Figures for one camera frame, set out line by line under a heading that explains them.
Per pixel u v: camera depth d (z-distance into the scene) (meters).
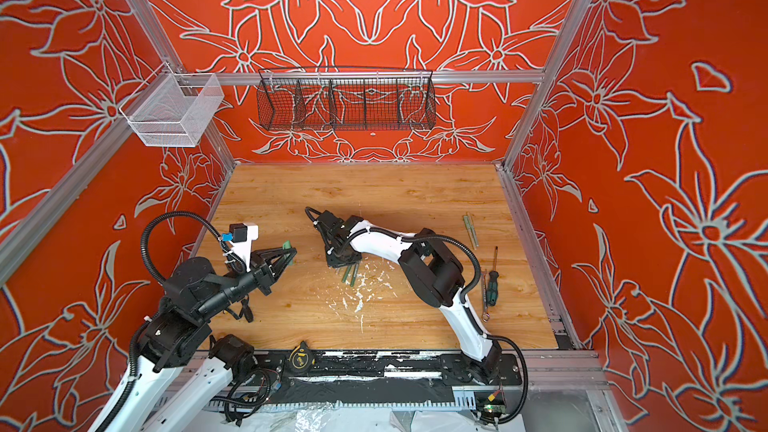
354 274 0.90
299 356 0.73
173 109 0.92
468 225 1.00
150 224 0.46
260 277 0.55
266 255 0.59
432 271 0.53
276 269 0.62
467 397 0.70
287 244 0.62
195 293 0.47
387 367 0.74
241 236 0.56
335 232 0.72
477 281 0.49
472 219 1.03
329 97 1.01
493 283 0.85
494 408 0.69
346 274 0.90
